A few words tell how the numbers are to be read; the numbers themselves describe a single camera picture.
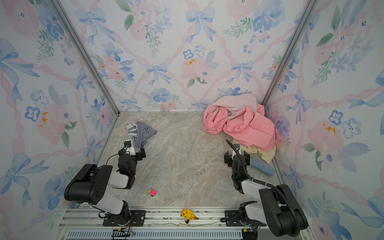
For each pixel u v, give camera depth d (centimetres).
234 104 108
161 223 73
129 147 77
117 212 62
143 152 86
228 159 82
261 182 53
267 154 95
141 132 100
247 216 63
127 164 69
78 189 45
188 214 72
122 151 81
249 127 95
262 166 88
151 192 80
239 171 68
